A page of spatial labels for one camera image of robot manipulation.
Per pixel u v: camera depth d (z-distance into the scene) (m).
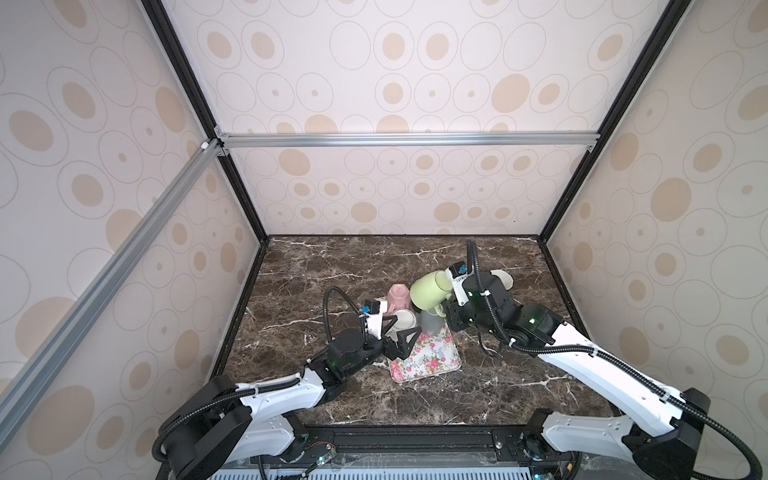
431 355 0.88
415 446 0.75
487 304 0.51
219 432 0.41
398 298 0.90
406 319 0.88
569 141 0.90
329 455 0.71
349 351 0.59
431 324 0.88
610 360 0.44
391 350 0.68
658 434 0.41
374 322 0.69
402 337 0.67
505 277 0.95
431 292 0.71
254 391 0.46
